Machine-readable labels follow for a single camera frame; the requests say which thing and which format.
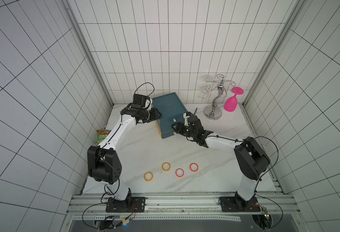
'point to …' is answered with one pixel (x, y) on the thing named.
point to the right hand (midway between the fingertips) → (168, 127)
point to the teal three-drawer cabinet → (172, 110)
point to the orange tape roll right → (162, 166)
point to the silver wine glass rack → (211, 112)
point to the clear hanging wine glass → (204, 93)
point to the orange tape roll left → (151, 178)
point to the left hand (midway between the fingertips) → (158, 118)
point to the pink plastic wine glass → (231, 103)
